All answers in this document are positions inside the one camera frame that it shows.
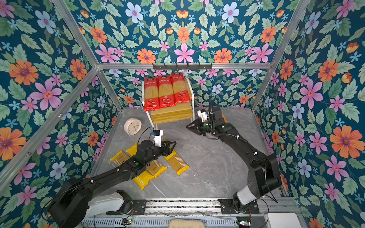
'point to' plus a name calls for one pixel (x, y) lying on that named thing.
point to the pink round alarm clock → (132, 126)
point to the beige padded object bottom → (186, 223)
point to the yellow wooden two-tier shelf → (181, 112)
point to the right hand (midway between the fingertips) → (187, 125)
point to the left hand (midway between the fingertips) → (175, 139)
